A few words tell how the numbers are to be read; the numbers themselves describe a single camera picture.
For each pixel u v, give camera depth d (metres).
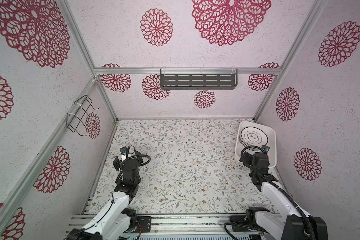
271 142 1.01
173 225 0.75
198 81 1.00
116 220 0.59
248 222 0.68
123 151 0.67
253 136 1.03
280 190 0.53
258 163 0.66
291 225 0.41
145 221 0.75
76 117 0.75
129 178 0.61
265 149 0.73
